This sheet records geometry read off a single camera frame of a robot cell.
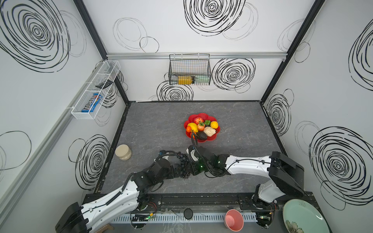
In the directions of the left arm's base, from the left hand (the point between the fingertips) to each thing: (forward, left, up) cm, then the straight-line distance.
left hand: (177, 168), depth 81 cm
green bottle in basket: (+44, -13, +28) cm, 54 cm away
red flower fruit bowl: (+38, -17, -1) cm, 42 cm away
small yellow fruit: (+29, -23, +3) cm, 37 cm away
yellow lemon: (+27, -9, +1) cm, 29 cm away
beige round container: (+7, +33, +3) cm, 33 cm away
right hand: (-1, -4, +2) cm, 5 cm away
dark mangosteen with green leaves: (+31, -18, +2) cm, 36 cm away
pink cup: (-23, -29, -4) cm, 37 cm away
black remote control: (+35, +41, +31) cm, 62 cm away
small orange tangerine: (+25, -5, +3) cm, 25 cm away
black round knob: (-21, -7, +6) cm, 23 cm away
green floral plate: (-20, -62, -4) cm, 66 cm away
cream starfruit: (+24, -19, +1) cm, 31 cm away
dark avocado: (+21, -14, +1) cm, 25 cm away
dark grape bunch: (+3, -4, 0) cm, 5 cm away
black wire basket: (+59, -5, +25) cm, 65 cm away
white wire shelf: (+51, +47, +28) cm, 75 cm away
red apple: (+32, -12, +3) cm, 35 cm away
